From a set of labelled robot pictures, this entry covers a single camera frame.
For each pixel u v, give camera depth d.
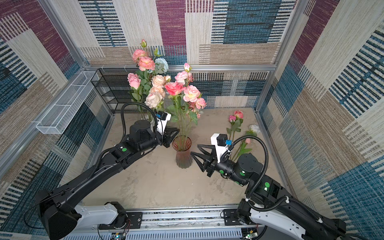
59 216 0.38
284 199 0.43
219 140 0.46
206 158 0.50
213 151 0.54
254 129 1.03
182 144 0.80
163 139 0.61
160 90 0.71
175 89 0.59
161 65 0.73
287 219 0.54
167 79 0.69
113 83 1.05
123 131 0.59
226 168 0.49
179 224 0.73
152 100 0.65
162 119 0.59
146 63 0.67
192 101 0.64
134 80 0.69
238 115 1.12
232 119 1.09
